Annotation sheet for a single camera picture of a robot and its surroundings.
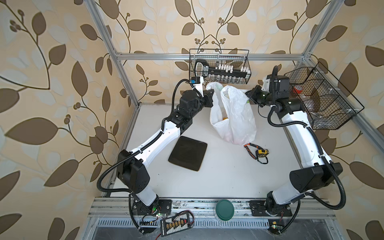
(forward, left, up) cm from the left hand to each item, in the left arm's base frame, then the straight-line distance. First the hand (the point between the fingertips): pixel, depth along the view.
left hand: (216, 88), depth 69 cm
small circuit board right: (-50, -30, -44) cm, 73 cm away
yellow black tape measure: (-13, -30, -38) cm, 50 cm away
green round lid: (-44, -5, -32) cm, 55 cm away
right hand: (+3, -16, -5) cm, 17 cm away
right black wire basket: (-2, -55, -8) cm, 56 cm away
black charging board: (-50, +18, -39) cm, 66 cm away
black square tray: (-13, +14, -42) cm, 46 cm away
